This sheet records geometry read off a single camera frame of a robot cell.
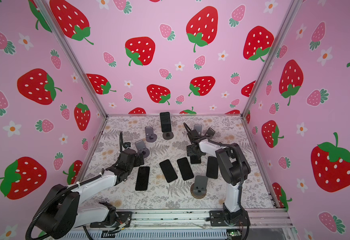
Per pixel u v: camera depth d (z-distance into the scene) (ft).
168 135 3.56
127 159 2.22
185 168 3.05
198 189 2.57
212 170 2.99
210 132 3.23
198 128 3.32
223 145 1.85
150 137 3.38
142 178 2.88
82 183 1.62
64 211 1.35
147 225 2.40
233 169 1.68
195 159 3.21
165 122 3.31
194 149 2.40
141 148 3.10
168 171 2.98
